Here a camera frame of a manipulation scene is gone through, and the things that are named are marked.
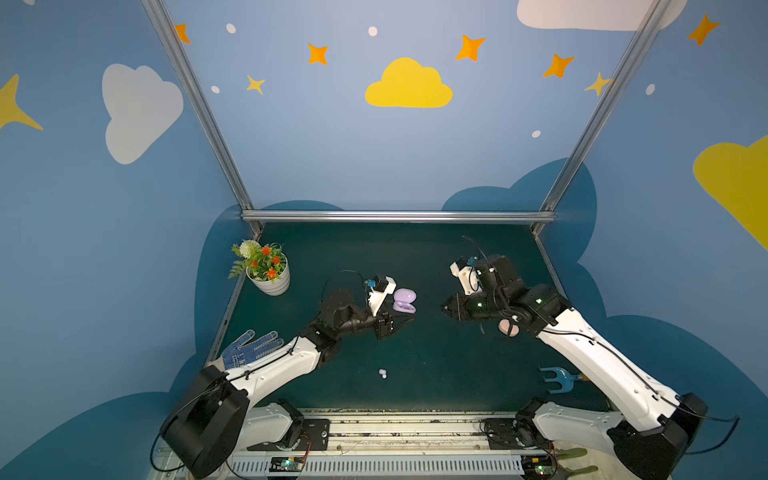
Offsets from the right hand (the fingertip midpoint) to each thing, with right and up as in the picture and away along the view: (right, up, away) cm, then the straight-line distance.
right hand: (445, 303), depth 72 cm
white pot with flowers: (-51, +8, +18) cm, 55 cm away
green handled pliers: (+27, -40, -3) cm, 48 cm away
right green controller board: (+22, -39, -1) cm, 45 cm away
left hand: (-8, -3, 0) cm, 8 cm away
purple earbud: (-15, -22, +12) cm, 29 cm away
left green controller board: (-39, -39, -2) cm, 55 cm away
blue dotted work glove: (-58, -17, +16) cm, 63 cm away
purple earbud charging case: (-10, +1, 0) cm, 10 cm away
